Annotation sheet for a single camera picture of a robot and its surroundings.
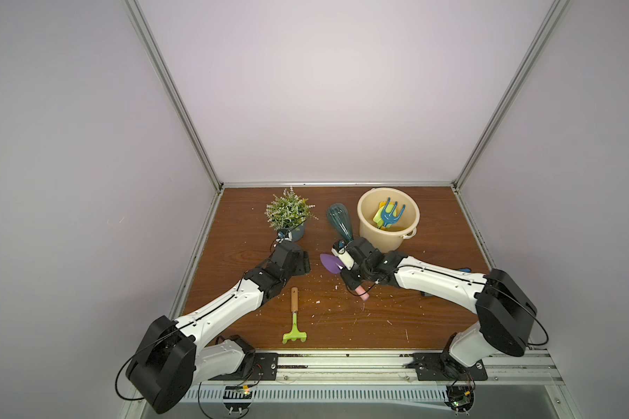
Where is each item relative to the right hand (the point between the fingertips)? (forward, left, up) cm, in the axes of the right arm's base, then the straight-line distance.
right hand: (343, 267), depth 85 cm
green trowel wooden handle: (+21, -14, 0) cm, 25 cm away
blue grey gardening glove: (+6, -45, -10) cm, 47 cm away
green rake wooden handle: (-19, +15, -8) cm, 26 cm away
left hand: (+3, +14, +3) cm, 14 cm away
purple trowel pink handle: (0, +3, 0) cm, 3 cm away
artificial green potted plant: (+15, +19, +11) cm, 26 cm away
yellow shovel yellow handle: (+25, -15, +4) cm, 30 cm away
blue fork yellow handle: (+20, -19, 0) cm, 28 cm away
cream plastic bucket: (+8, -15, +5) cm, 18 cm away
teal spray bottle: (+22, +1, -2) cm, 22 cm away
